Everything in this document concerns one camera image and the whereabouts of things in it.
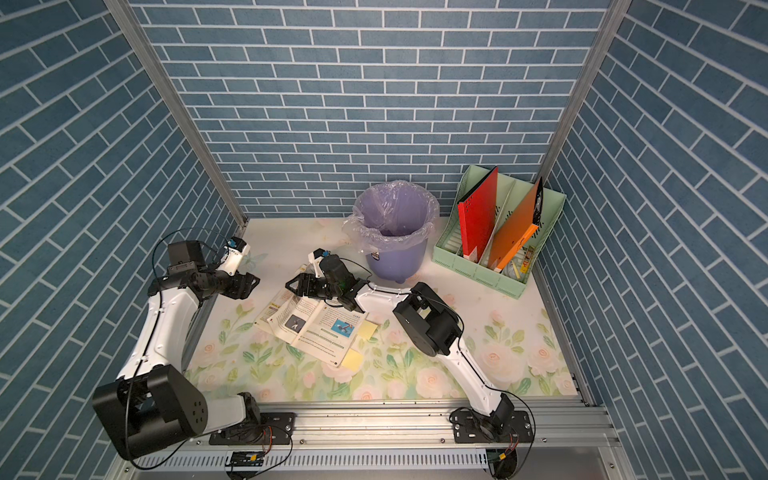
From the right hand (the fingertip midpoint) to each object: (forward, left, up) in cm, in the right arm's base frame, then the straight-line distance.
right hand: (293, 288), depth 88 cm
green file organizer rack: (+35, -66, -6) cm, 75 cm away
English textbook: (-6, -5, -10) cm, 13 cm away
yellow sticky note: (-7, -23, -9) cm, 25 cm away
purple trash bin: (+10, -31, +2) cm, 32 cm away
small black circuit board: (-41, +3, -14) cm, 43 cm away
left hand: (-1, +10, +8) cm, 13 cm away
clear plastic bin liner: (+27, -27, +6) cm, 39 cm away
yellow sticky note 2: (-16, -19, -11) cm, 27 cm away
